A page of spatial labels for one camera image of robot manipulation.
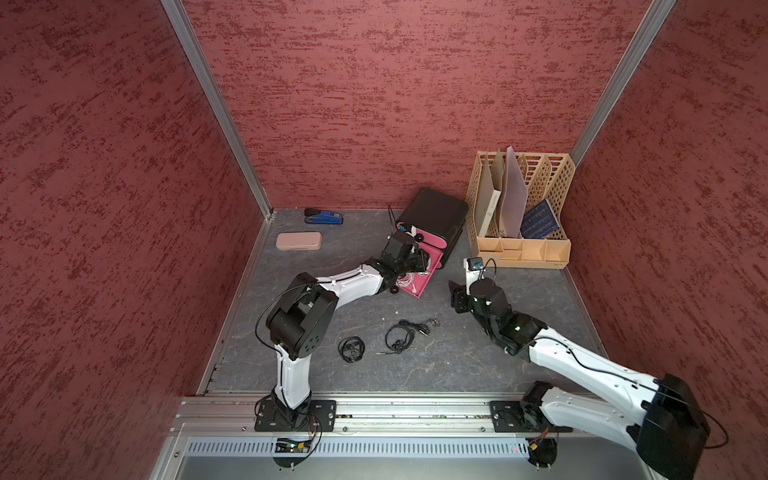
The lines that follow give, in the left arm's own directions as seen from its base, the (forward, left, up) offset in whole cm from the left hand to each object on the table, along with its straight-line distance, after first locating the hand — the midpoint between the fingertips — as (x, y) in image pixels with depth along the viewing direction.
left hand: (426, 260), depth 92 cm
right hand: (-11, -8, +3) cm, 14 cm away
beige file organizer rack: (+30, -44, +10) cm, 54 cm away
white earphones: (-3, +6, -6) cm, 9 cm away
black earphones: (-24, +23, -11) cm, 35 cm away
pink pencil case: (+16, +47, -11) cm, 51 cm away
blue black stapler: (+26, +41, -8) cm, 49 cm away
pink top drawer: (+5, -2, +5) cm, 7 cm away
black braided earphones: (-18, +1, -11) cm, 21 cm away
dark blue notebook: (+17, -41, 0) cm, 45 cm away
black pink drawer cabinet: (+12, -3, +6) cm, 14 cm away
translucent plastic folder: (+22, -32, +7) cm, 39 cm away
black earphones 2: (-24, +9, -11) cm, 27 cm away
